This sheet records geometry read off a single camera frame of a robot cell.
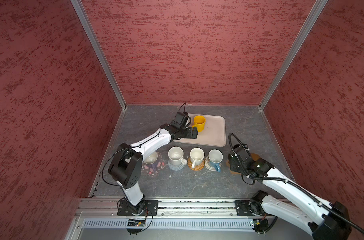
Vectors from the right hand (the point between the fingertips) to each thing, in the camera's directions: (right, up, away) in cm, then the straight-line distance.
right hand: (233, 167), depth 81 cm
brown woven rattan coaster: (-20, -3, +6) cm, 21 cm away
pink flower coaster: (-42, -1, +9) cm, 43 cm away
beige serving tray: (-6, +16, +23) cm, 29 cm away
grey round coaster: (-33, -2, +6) cm, 33 cm away
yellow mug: (-17, +25, +22) cm, 37 cm away
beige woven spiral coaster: (-13, -1, +8) cm, 15 cm away
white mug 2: (-20, +4, +9) cm, 22 cm away
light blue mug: (-9, +4, +6) cm, 11 cm away
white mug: (-33, +5, +9) cm, 35 cm away
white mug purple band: (-46, +2, 0) cm, 46 cm away
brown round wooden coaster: (+18, +3, +14) cm, 23 cm away
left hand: (-24, +17, +8) cm, 30 cm away
